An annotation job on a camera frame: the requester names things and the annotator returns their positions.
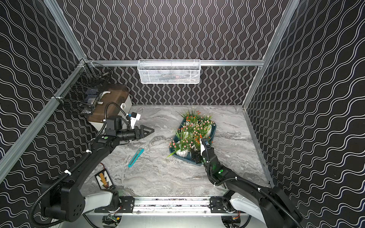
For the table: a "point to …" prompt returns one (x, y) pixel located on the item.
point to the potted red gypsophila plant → (191, 117)
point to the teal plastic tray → (183, 123)
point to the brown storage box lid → (107, 102)
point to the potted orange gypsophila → (197, 137)
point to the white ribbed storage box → (100, 126)
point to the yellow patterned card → (103, 179)
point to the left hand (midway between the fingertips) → (150, 129)
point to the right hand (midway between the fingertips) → (198, 147)
